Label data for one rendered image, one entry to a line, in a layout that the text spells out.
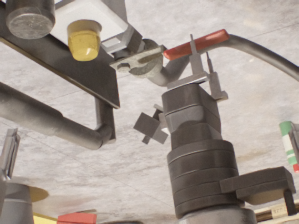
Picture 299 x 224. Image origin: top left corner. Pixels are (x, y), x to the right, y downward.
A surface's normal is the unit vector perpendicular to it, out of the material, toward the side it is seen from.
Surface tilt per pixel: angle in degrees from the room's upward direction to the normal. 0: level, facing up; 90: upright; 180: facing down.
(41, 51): 90
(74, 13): 0
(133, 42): 60
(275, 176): 90
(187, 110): 70
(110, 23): 0
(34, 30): 0
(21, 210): 95
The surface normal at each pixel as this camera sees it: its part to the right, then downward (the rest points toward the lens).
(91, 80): 0.88, -0.30
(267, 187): -0.09, -0.39
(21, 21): 0.14, 0.91
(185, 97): -0.46, -0.29
